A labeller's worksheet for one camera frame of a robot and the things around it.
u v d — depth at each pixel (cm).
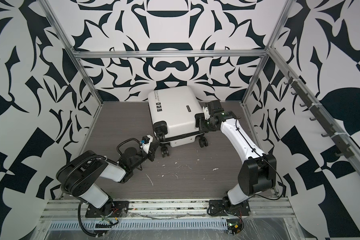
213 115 60
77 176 46
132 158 69
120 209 74
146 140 73
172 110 87
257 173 43
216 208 74
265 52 91
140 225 78
